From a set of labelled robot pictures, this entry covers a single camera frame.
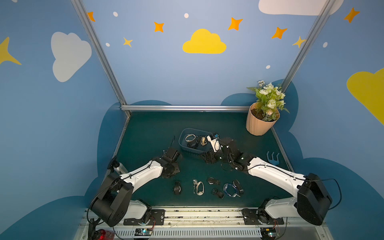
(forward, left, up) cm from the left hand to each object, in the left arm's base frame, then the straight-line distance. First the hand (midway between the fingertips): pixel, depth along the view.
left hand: (179, 169), depth 88 cm
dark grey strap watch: (-6, -34, -2) cm, 35 cm away
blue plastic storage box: (+28, -12, -2) cm, 31 cm away
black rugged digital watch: (-12, 0, +4) cm, 13 cm away
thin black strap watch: (+19, -8, -1) cm, 21 cm away
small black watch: (-12, -21, 0) cm, 24 cm away
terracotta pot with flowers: (+36, -56, +13) cm, 68 cm away
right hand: (+6, -16, +13) cm, 22 cm away
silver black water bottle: (-3, +32, +7) cm, 33 cm away
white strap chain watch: (-9, -12, -2) cm, 15 cm away
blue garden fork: (+8, -62, -3) cm, 62 cm away
